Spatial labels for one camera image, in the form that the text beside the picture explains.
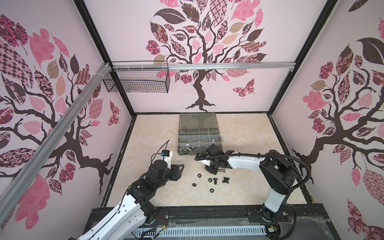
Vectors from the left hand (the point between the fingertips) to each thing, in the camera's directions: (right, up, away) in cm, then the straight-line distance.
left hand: (180, 168), depth 76 cm
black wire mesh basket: (-30, +54, +18) cm, 65 cm away
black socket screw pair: (+26, -9, +9) cm, 29 cm away
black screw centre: (+20, -10, +9) cm, 24 cm away
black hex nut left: (+7, -11, +7) cm, 15 cm away
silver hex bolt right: (+25, -4, +11) cm, 28 cm away
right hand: (+16, -1, +16) cm, 22 cm away
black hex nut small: (+17, -9, +9) cm, 21 cm away
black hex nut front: (+17, -14, +5) cm, 22 cm away
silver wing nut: (-1, +7, +21) cm, 22 cm away
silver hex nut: (+6, +8, +21) cm, 24 cm away
